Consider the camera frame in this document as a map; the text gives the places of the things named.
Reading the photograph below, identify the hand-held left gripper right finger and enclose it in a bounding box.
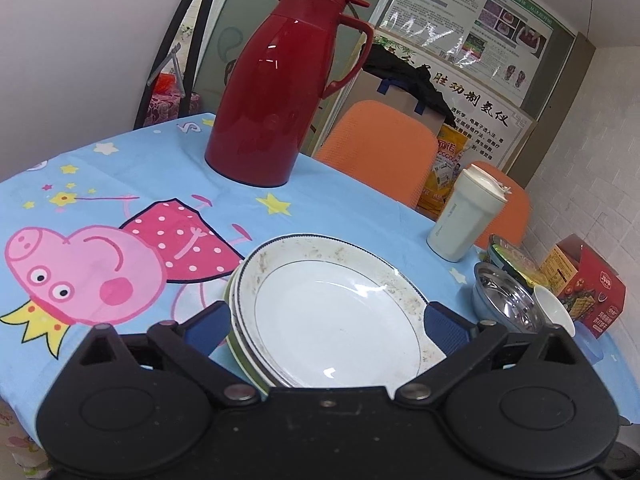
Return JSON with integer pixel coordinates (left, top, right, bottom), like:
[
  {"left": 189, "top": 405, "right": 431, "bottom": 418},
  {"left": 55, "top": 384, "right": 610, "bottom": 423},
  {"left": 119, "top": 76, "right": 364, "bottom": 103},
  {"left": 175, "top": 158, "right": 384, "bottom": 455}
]
[{"left": 395, "top": 302, "right": 583, "bottom": 403}]

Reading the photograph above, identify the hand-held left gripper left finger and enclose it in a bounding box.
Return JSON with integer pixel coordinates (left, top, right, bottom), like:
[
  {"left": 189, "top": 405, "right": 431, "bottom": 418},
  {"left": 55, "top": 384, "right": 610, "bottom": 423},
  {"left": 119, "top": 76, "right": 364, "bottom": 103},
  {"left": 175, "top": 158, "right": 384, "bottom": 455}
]
[{"left": 67, "top": 301, "right": 261, "bottom": 403}]

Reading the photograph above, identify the white floral print plate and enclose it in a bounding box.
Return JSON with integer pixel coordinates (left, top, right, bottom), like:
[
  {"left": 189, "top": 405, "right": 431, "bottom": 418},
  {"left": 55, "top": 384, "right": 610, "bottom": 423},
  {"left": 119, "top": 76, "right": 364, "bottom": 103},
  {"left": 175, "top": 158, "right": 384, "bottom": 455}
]
[{"left": 229, "top": 255, "right": 288, "bottom": 390}]

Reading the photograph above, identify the stainless steel bowl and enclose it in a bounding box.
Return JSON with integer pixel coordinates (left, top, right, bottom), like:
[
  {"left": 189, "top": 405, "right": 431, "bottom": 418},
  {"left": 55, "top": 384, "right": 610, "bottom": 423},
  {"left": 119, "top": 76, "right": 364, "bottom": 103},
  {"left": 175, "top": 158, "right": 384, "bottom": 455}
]
[{"left": 472, "top": 261, "right": 546, "bottom": 333}]

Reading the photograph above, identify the green plastic plate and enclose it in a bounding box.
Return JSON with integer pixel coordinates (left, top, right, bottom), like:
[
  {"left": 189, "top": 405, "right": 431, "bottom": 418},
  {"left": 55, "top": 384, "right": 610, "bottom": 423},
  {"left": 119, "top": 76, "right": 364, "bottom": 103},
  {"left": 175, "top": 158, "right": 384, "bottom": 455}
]
[{"left": 224, "top": 275, "right": 271, "bottom": 397}]

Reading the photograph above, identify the white ceramic bowl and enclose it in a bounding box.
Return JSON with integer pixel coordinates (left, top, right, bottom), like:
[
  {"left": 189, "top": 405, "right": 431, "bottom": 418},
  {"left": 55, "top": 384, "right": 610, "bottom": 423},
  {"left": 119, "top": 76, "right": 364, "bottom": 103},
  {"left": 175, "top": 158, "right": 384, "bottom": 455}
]
[{"left": 532, "top": 285, "right": 575, "bottom": 332}]

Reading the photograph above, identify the white gold-rimmed deep plate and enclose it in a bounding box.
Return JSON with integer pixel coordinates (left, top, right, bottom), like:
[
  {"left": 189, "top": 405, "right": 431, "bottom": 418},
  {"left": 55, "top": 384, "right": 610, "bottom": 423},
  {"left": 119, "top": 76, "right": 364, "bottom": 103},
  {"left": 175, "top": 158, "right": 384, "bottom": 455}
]
[{"left": 232, "top": 232, "right": 448, "bottom": 388}]

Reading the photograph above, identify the blue translucent plastic bowl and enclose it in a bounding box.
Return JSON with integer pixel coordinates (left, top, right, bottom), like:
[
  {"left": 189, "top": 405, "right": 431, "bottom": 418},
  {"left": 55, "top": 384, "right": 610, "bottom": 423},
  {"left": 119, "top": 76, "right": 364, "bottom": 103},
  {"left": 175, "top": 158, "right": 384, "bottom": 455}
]
[{"left": 572, "top": 322, "right": 618, "bottom": 363}]

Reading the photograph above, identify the green instant noodle bowl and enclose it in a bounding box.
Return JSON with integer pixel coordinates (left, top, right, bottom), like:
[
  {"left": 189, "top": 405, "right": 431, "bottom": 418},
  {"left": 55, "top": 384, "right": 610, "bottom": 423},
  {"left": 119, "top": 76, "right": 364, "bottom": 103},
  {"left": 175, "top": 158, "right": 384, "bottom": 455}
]
[{"left": 487, "top": 234, "right": 548, "bottom": 291}]

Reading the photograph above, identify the white travel tumbler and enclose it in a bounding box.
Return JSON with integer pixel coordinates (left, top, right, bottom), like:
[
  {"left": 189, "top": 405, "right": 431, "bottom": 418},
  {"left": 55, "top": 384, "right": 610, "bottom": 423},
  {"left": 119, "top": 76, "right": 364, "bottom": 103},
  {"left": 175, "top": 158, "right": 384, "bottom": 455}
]
[{"left": 426, "top": 163, "right": 512, "bottom": 263}]

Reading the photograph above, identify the orange chair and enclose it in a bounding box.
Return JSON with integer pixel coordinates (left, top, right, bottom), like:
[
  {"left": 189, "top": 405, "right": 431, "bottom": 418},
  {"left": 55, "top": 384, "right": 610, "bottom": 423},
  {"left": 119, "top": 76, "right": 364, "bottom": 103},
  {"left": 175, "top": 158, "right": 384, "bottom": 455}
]
[
  {"left": 470, "top": 160, "right": 532, "bottom": 251},
  {"left": 314, "top": 100, "right": 440, "bottom": 208}
]

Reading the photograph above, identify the red cracker box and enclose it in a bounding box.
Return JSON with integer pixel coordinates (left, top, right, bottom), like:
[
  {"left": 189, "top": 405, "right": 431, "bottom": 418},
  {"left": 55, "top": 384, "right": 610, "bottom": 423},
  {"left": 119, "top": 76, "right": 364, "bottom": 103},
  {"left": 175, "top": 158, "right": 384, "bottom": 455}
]
[{"left": 540, "top": 234, "right": 627, "bottom": 338}]

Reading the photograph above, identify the yellow snack bag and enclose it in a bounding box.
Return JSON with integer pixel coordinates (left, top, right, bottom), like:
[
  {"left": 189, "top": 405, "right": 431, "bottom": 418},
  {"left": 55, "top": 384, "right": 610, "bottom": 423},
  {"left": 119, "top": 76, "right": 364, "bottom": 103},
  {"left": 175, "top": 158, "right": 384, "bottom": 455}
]
[{"left": 417, "top": 125, "right": 476, "bottom": 221}]

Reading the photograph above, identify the blue printed cartoon tablecloth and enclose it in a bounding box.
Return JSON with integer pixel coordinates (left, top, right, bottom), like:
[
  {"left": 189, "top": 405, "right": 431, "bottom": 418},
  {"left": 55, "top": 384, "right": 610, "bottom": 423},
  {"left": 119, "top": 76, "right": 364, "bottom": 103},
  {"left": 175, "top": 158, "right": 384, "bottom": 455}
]
[{"left": 0, "top": 112, "right": 626, "bottom": 461}]

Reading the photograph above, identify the pink floral fabric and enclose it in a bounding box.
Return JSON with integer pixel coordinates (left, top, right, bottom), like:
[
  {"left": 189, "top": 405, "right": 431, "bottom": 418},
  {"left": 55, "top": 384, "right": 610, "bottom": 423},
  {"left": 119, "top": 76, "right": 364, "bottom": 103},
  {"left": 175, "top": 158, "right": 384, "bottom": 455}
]
[{"left": 149, "top": 72, "right": 203, "bottom": 126}]

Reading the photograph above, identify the red thermos jug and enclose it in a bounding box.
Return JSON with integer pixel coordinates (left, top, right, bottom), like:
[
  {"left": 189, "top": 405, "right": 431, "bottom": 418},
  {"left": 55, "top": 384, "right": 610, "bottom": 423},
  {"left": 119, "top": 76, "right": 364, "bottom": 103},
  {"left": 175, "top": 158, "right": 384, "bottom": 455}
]
[{"left": 204, "top": 0, "right": 375, "bottom": 189}]

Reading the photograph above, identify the brown cardboard box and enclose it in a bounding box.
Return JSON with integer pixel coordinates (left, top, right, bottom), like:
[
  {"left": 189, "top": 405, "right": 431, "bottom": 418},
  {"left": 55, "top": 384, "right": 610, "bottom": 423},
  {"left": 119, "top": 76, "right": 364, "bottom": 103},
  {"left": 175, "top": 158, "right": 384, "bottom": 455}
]
[{"left": 350, "top": 70, "right": 446, "bottom": 136}]

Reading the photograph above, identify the white calligraphy wall poster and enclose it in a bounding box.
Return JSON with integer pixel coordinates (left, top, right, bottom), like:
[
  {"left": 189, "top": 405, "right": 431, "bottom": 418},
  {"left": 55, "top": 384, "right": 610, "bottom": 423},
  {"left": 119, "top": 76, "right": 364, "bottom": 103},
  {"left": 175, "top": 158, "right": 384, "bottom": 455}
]
[{"left": 372, "top": 30, "right": 538, "bottom": 171}]

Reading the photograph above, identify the grey cat wall sticker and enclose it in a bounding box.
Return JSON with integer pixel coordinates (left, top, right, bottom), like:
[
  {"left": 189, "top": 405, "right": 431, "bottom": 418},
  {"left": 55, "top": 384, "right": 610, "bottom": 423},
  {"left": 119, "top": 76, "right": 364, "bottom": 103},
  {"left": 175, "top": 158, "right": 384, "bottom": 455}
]
[{"left": 214, "top": 22, "right": 251, "bottom": 96}]

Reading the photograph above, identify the whiteboard with dark frame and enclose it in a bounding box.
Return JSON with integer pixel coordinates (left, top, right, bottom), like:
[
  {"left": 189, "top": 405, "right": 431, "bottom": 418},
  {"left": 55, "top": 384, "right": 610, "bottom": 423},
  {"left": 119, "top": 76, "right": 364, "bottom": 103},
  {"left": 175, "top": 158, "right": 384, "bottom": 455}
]
[{"left": 0, "top": 0, "right": 241, "bottom": 181}]

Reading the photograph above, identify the laminated picture wall poster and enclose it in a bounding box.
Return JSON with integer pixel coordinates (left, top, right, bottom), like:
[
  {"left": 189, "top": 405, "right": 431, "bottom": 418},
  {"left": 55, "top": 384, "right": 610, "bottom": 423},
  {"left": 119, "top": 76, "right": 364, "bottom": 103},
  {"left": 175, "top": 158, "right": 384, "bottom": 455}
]
[{"left": 377, "top": 0, "right": 576, "bottom": 106}]

